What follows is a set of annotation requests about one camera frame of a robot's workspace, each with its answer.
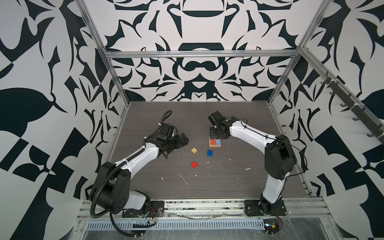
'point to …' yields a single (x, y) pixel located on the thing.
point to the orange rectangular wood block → (213, 142)
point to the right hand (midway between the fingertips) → (215, 133)
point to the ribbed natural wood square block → (194, 150)
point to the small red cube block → (194, 164)
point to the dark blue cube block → (210, 153)
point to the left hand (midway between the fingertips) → (184, 139)
